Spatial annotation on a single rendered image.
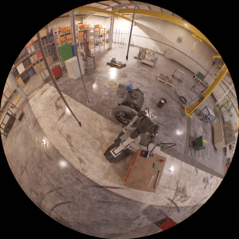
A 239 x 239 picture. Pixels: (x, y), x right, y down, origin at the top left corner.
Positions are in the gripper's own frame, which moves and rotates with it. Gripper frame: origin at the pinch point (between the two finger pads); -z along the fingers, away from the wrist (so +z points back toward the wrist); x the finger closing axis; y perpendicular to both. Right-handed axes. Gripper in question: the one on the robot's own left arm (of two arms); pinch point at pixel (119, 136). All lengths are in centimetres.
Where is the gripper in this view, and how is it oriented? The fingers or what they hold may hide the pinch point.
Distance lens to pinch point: 192.2
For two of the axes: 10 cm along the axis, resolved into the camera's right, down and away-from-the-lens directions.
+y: -6.8, -7.0, 2.2
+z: 5.3, -6.7, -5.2
